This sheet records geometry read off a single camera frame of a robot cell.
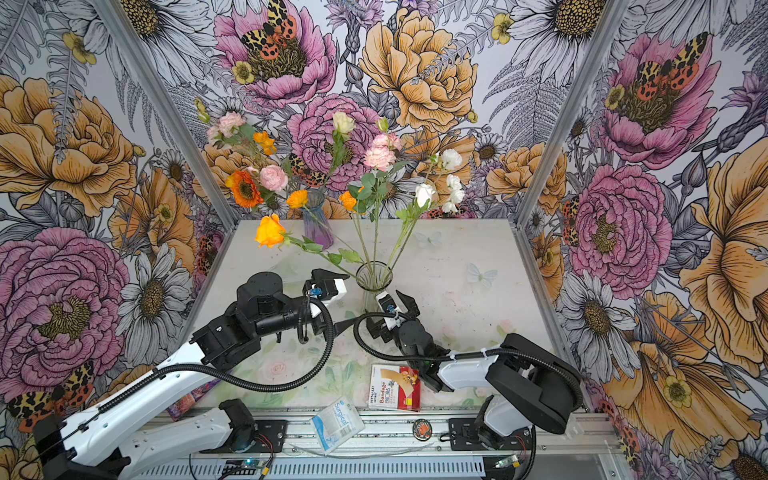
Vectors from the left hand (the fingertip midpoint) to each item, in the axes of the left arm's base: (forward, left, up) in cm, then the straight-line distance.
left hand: (350, 300), depth 67 cm
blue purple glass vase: (+40, +16, -16) cm, 46 cm away
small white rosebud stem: (+19, -14, +8) cm, 25 cm away
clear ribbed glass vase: (+14, -4, -11) cm, 18 cm away
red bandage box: (-11, -10, -24) cm, 29 cm away
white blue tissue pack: (-19, +5, -28) cm, 34 cm away
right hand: (+7, -7, -16) cm, 19 cm away
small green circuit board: (-27, +25, -28) cm, 46 cm away
